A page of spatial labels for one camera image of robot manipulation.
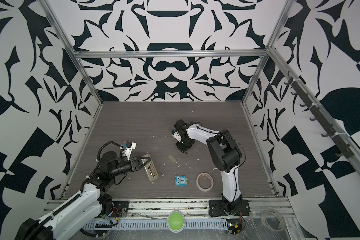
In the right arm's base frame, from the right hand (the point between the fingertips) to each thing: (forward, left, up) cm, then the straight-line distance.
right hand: (184, 147), depth 95 cm
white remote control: (-16, +17, +13) cm, 27 cm away
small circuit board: (-40, -23, -2) cm, 46 cm away
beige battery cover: (-6, +8, 0) cm, 10 cm away
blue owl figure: (-20, +2, +1) cm, 21 cm away
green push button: (-38, +4, +1) cm, 39 cm away
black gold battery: (-19, +16, +11) cm, 27 cm away
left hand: (-13, +17, +15) cm, 26 cm away
